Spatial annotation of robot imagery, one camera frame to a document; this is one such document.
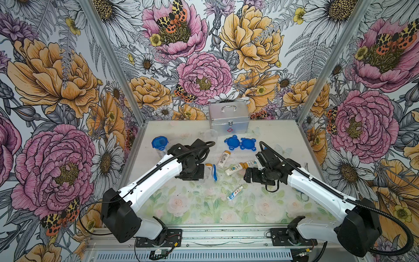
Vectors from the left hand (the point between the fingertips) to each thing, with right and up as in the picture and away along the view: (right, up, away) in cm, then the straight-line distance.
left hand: (194, 181), depth 76 cm
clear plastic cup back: (+7, +22, +35) cm, 42 cm away
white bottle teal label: (+21, +2, +18) cm, 28 cm away
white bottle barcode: (+7, +6, -6) cm, 11 cm away
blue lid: (+22, +17, +35) cm, 45 cm away
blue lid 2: (+31, +16, +33) cm, 48 cm away
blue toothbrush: (+9, 0, +19) cm, 21 cm away
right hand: (+28, -2, +5) cm, 29 cm away
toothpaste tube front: (+19, -10, +11) cm, 24 cm away
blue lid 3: (-21, +17, +19) cm, 33 cm away
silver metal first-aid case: (+19, +32, +27) cm, 46 cm away
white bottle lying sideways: (+31, +4, +21) cm, 37 cm away
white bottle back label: (+15, +7, +23) cm, 29 cm away
